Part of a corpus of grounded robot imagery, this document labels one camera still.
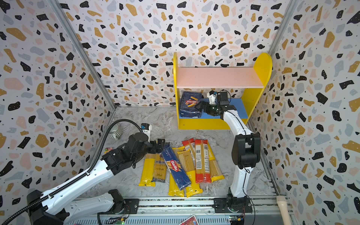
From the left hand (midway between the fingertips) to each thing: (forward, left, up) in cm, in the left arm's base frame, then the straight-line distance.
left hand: (158, 137), depth 73 cm
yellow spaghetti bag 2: (-20, -8, -21) cm, 31 cm away
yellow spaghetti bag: (-11, +8, -22) cm, 26 cm away
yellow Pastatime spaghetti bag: (-4, -15, -21) cm, 26 cm away
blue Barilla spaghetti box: (-11, -10, -20) cm, 25 cm away
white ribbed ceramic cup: (+16, +35, -18) cm, 42 cm away
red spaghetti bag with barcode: (+6, -19, -22) cm, 30 cm away
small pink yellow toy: (+5, +37, -22) cm, 43 cm away
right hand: (+25, -22, 0) cm, 33 cm away
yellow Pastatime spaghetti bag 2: (-12, -32, -22) cm, 41 cm away
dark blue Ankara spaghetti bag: (-9, +1, -21) cm, 23 cm away
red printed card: (-34, -17, -22) cm, 44 cm away
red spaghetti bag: (-15, -27, -20) cm, 36 cm away
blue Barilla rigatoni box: (+33, -17, -5) cm, 37 cm away
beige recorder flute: (-28, -65, -21) cm, 74 cm away
